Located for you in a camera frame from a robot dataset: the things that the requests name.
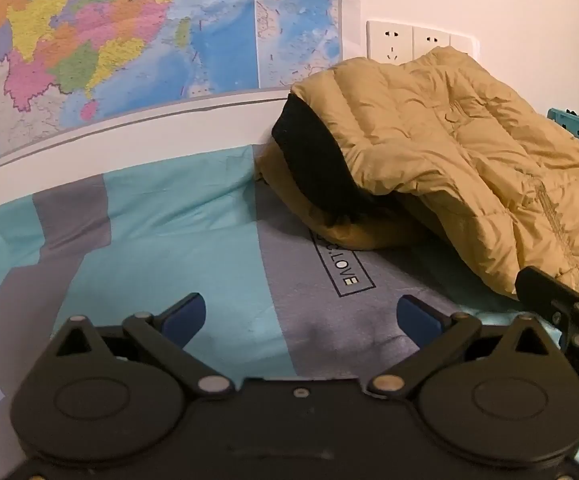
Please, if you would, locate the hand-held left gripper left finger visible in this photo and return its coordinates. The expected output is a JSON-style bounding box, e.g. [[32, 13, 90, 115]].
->
[[49, 292, 236, 400]]

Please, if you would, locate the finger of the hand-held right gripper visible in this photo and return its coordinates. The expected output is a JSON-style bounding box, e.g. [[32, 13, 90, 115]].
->
[[515, 266, 579, 396]]

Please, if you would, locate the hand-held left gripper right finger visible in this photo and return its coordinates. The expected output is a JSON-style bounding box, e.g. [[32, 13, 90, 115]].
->
[[367, 294, 558, 400]]

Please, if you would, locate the tan puffer jacket black lining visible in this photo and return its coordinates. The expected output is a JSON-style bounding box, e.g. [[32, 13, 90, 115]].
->
[[255, 46, 579, 303]]

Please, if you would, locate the teal and grey bed sheet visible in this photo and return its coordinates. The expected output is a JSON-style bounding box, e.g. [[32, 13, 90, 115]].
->
[[0, 144, 579, 480]]

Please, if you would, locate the colourful wall map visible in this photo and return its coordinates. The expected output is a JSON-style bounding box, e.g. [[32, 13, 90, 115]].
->
[[0, 0, 344, 170]]

